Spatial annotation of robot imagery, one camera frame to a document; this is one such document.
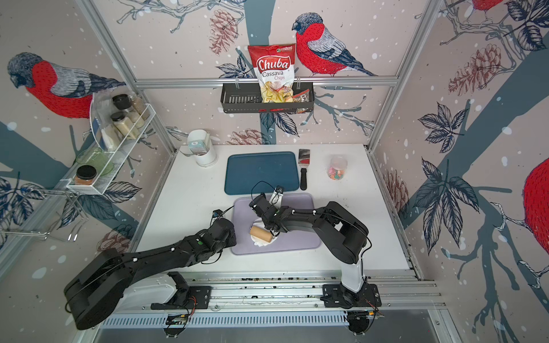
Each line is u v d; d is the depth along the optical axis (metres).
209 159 1.11
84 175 0.59
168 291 0.60
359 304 0.67
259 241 0.86
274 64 0.80
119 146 0.73
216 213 0.80
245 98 0.95
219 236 0.68
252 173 1.11
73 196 0.66
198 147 1.05
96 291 0.41
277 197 0.81
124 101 0.80
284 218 0.63
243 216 0.95
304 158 1.19
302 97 0.86
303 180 1.07
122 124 0.76
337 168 1.04
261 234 0.87
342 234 0.48
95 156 0.70
